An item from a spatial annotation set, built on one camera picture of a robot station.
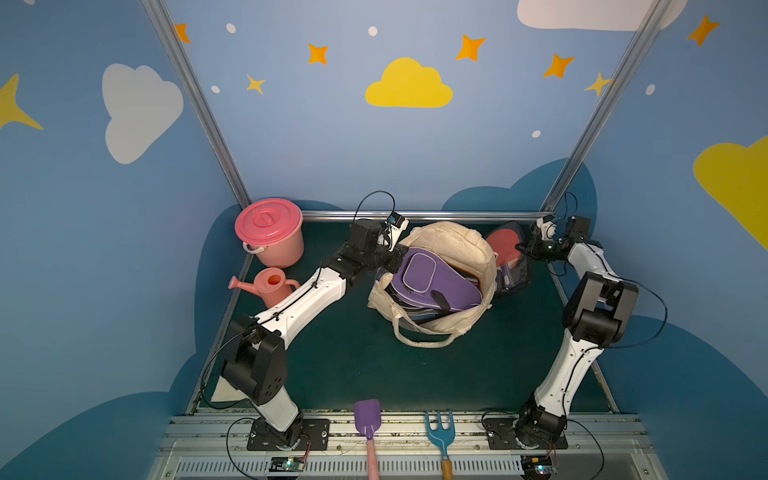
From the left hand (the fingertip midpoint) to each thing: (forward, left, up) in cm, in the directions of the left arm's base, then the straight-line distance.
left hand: (412, 246), depth 81 cm
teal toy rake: (-42, -8, -24) cm, 49 cm away
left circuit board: (-48, +30, -27) cm, 63 cm away
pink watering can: (-4, +43, -15) cm, 46 cm away
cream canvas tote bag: (+3, -13, 0) cm, 13 cm away
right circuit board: (-47, -31, -27) cm, 62 cm away
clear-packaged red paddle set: (+7, -35, -18) cm, 40 cm away
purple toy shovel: (-38, +11, -25) cm, 47 cm away
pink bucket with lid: (+13, +45, -8) cm, 47 cm away
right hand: (+14, -40, -14) cm, 45 cm away
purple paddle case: (-2, -3, -9) cm, 9 cm away
